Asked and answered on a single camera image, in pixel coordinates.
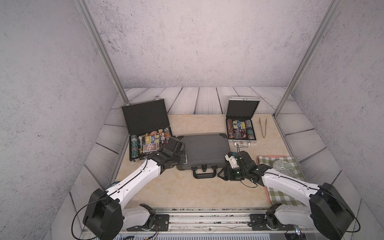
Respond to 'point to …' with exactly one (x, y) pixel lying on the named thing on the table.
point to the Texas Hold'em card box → (152, 139)
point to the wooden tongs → (265, 124)
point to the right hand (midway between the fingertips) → (222, 175)
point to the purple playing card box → (150, 147)
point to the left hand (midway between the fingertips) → (186, 157)
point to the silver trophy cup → (141, 140)
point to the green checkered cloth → (286, 165)
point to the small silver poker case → (240, 128)
